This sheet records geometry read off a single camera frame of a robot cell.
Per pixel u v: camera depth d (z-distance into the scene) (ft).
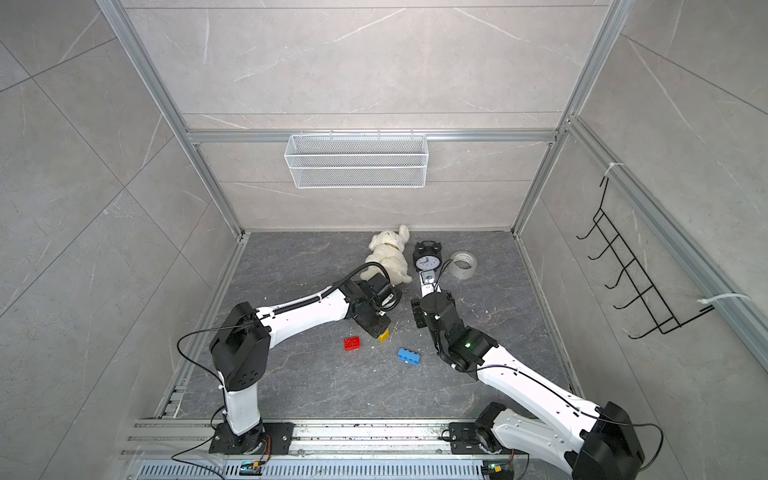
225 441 2.39
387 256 3.25
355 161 3.30
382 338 2.96
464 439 2.39
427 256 3.34
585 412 1.36
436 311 1.79
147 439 2.45
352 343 2.89
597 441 1.28
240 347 1.56
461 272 3.57
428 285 2.15
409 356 2.81
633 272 2.22
